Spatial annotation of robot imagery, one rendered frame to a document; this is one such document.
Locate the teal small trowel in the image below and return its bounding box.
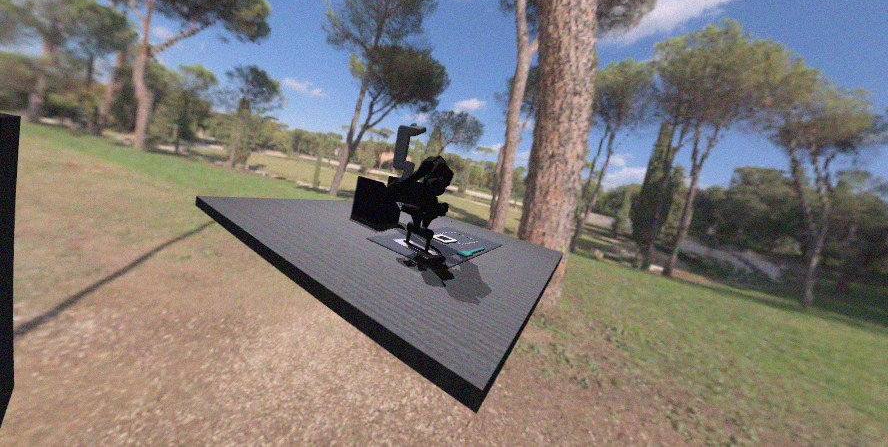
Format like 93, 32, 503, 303
457, 248, 485, 258

